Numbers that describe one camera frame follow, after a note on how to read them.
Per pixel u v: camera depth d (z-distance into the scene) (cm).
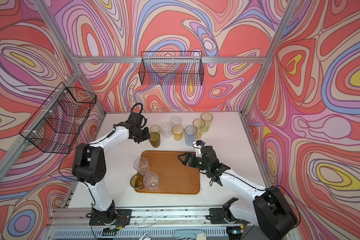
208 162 64
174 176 87
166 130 106
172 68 96
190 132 100
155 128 104
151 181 84
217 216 73
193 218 74
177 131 105
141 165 89
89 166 49
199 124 101
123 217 73
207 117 99
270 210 41
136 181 83
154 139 97
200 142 76
